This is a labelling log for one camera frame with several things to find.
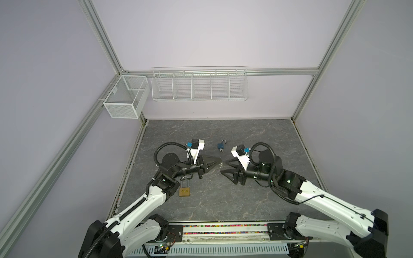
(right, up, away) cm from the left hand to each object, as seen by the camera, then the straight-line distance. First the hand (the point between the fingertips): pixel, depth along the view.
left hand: (220, 162), depth 64 cm
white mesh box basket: (-58, +35, +37) cm, 77 cm away
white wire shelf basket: (-11, +43, +35) cm, 57 cm away
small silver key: (0, -1, +1) cm, 1 cm away
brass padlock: (-18, -19, +21) cm, 34 cm away
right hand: (+2, -3, +2) cm, 4 cm away
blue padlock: (+3, +4, +43) cm, 43 cm away
